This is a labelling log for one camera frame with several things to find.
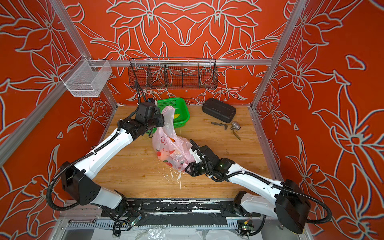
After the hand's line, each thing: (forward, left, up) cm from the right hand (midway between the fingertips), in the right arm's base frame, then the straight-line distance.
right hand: (185, 170), depth 76 cm
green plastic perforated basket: (+42, +3, -5) cm, 43 cm away
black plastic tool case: (+47, -24, -5) cm, 53 cm away
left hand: (+24, +12, +16) cm, 32 cm away
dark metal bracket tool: (+36, -28, -10) cm, 47 cm away
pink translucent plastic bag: (+10, +7, +4) cm, 13 cm away
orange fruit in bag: (+10, +13, -2) cm, 16 cm away
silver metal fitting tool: (+34, -35, -8) cm, 50 cm away
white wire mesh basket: (+51, +62, +23) cm, 84 cm away
